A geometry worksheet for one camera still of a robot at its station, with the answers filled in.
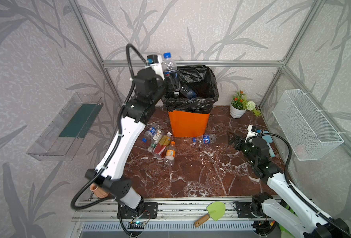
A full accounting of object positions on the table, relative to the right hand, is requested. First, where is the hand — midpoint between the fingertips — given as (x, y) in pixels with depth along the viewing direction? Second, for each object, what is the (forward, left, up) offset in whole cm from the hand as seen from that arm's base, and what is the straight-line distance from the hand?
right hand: (234, 130), depth 80 cm
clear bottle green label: (+30, +33, -1) cm, 45 cm away
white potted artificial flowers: (+30, -13, -11) cm, 35 cm away
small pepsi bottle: (+5, +13, -17) cm, 22 cm away
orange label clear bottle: (-6, +36, -16) cm, 40 cm away
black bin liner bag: (+32, +16, +10) cm, 37 cm away
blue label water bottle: (+31, +26, +1) cm, 40 cm away
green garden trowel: (-35, +11, -21) cm, 42 cm away
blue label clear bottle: (+9, +52, -17) cm, 56 cm away
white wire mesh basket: (-13, -25, +14) cm, 31 cm away
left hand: (+9, +31, +32) cm, 45 cm away
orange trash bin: (+10, +25, -7) cm, 28 cm away
